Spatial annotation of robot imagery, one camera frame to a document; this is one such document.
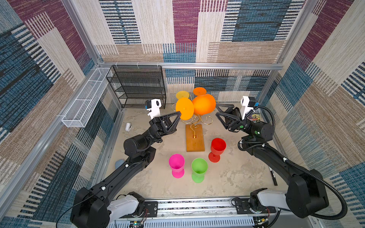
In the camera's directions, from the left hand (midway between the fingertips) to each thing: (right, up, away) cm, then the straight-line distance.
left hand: (179, 119), depth 47 cm
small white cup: (-39, -6, +57) cm, 69 cm away
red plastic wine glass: (+20, -15, +34) cm, 42 cm away
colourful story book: (+54, +1, +61) cm, 81 cm away
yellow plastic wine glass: (0, +14, +32) cm, 35 cm away
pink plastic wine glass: (-2, -24, +32) cm, 40 cm away
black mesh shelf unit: (-33, +26, +62) cm, 75 cm away
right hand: (+15, +3, +13) cm, 20 cm away
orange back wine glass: (+10, +16, +34) cm, 38 cm away
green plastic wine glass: (+10, -26, +32) cm, 43 cm away
